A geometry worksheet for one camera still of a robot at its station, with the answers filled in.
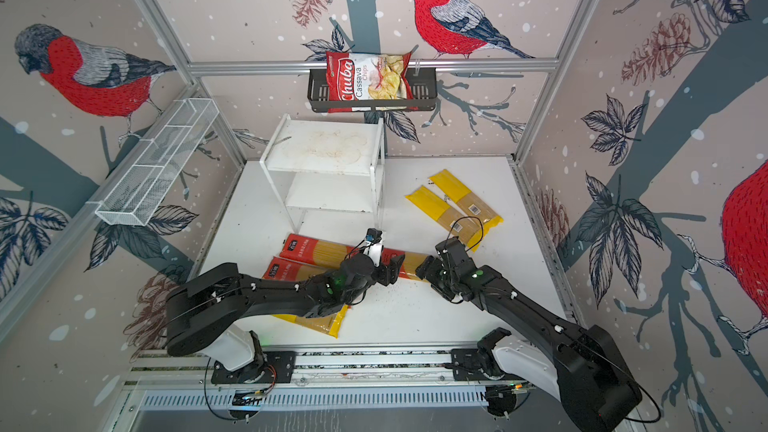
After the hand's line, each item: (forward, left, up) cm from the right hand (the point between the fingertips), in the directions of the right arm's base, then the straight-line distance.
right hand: (419, 281), depth 84 cm
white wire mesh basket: (+11, +70, +30) cm, 77 cm away
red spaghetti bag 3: (+2, +41, 0) cm, 41 cm away
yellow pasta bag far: (+37, -14, -4) cm, 40 cm away
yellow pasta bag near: (+23, -12, -3) cm, 26 cm away
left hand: (+4, +6, +8) cm, 11 cm away
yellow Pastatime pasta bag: (-12, +24, -1) cm, 27 cm away
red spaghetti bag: (+4, +2, +4) cm, 6 cm away
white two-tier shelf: (+17, +24, +29) cm, 42 cm away
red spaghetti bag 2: (+9, +32, -1) cm, 34 cm away
